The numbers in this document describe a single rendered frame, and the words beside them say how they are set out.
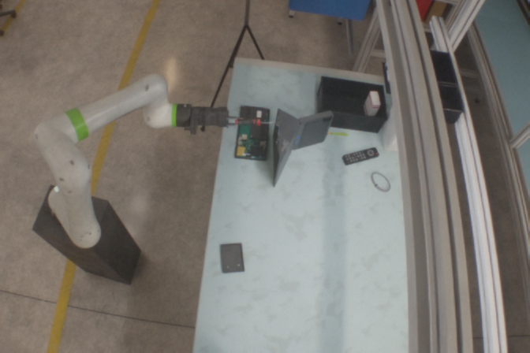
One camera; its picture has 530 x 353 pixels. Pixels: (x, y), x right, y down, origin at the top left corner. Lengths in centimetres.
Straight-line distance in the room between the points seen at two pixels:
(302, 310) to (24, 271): 193
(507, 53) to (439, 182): 231
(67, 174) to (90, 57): 245
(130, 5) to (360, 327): 344
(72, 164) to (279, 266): 82
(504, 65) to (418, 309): 230
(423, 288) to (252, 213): 103
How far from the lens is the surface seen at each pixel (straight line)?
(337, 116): 177
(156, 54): 350
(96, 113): 141
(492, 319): 118
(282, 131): 153
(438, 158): 70
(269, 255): 154
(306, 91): 194
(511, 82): 273
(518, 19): 337
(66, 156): 129
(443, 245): 63
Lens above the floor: 248
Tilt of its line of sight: 60 degrees down
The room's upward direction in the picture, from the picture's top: 9 degrees clockwise
